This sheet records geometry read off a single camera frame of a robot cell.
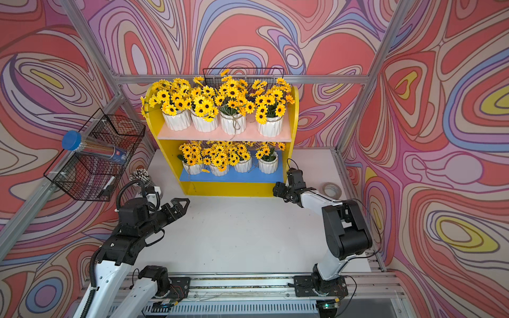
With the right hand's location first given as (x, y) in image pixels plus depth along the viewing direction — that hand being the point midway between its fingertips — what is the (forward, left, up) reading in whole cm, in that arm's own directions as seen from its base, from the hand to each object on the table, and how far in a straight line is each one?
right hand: (280, 194), depth 96 cm
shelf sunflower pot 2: (+4, +28, +25) cm, 38 cm away
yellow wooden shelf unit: (+10, +22, +26) cm, 36 cm away
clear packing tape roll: (+3, -27, -2) cm, 27 cm away
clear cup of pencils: (+3, +62, +16) cm, 64 cm away
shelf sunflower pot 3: (+6, +17, +17) cm, 25 cm away
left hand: (-14, +39, +18) cm, 45 cm away
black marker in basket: (-9, +68, +22) cm, 72 cm away
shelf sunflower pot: (+5, +38, +24) cm, 45 cm away
